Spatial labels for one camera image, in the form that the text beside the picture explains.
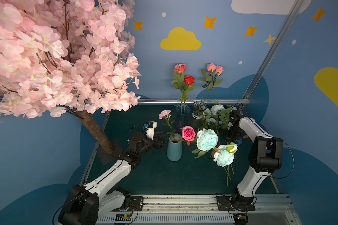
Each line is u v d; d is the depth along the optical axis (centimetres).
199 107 98
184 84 90
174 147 80
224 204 74
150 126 68
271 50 86
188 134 51
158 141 68
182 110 96
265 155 50
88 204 39
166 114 76
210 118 108
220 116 95
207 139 45
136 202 74
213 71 90
